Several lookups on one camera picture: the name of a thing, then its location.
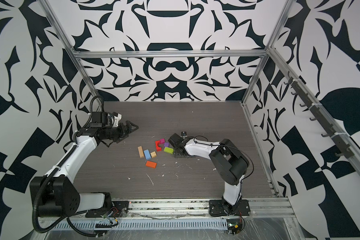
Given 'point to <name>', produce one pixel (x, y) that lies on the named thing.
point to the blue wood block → (147, 154)
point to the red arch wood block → (158, 148)
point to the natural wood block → (141, 152)
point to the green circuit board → (234, 226)
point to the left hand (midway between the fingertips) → (133, 128)
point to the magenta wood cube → (162, 140)
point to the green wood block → (168, 150)
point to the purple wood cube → (166, 144)
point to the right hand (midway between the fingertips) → (184, 152)
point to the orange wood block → (151, 164)
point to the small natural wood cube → (153, 154)
